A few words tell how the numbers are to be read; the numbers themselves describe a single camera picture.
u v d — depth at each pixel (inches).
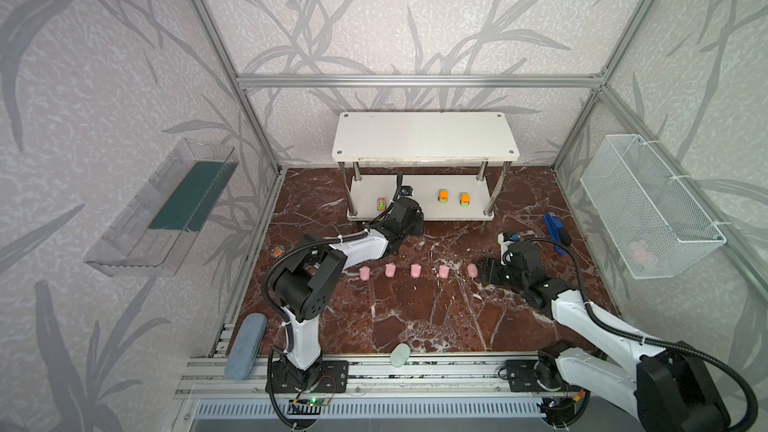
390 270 35.9
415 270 35.9
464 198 39.8
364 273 35.7
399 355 29.6
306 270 21.2
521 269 26.5
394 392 28.7
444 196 39.8
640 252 29.0
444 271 35.8
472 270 35.4
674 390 15.6
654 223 24.7
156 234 24.8
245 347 29.7
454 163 48.6
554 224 39.1
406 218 29.6
